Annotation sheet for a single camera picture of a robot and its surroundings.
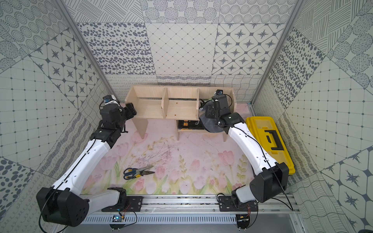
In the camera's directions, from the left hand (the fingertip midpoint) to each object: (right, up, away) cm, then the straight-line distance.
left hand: (124, 103), depth 76 cm
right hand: (+48, -3, +4) cm, 49 cm away
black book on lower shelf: (+35, -12, +14) cm, 40 cm away
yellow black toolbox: (+81, -15, +8) cm, 82 cm away
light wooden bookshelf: (+29, +1, +12) cm, 31 cm away
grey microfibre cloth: (+47, -12, +2) cm, 48 cm away
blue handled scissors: (+1, -40, +6) cm, 41 cm away
